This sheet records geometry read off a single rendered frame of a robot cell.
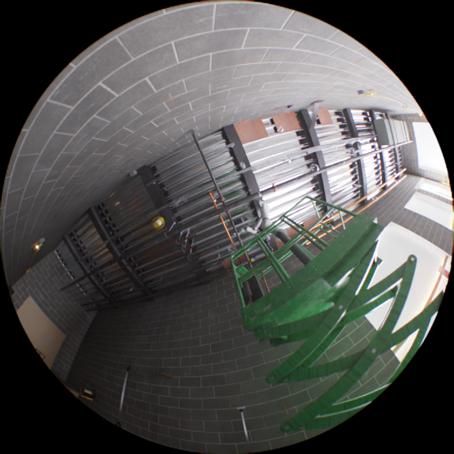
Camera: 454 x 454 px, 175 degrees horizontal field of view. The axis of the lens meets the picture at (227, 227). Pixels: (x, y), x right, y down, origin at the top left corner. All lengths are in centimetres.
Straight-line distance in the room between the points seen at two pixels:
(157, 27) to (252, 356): 313
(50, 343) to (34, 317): 96
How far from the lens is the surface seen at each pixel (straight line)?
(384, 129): 563
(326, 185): 394
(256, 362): 245
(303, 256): 174
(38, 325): 657
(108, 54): 88
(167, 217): 307
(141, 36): 87
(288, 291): 130
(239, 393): 246
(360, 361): 116
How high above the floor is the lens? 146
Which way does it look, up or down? 68 degrees up
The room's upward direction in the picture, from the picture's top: 18 degrees counter-clockwise
